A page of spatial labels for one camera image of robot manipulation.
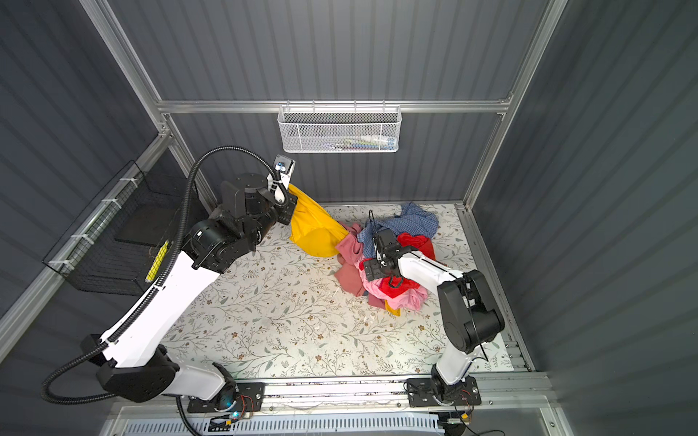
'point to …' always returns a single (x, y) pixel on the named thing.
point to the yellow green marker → (159, 258)
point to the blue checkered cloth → (412, 220)
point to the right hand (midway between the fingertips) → (386, 268)
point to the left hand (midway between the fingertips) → (280, 184)
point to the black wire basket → (116, 244)
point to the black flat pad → (144, 222)
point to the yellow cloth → (313, 228)
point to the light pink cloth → (411, 300)
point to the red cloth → (397, 288)
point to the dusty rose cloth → (348, 274)
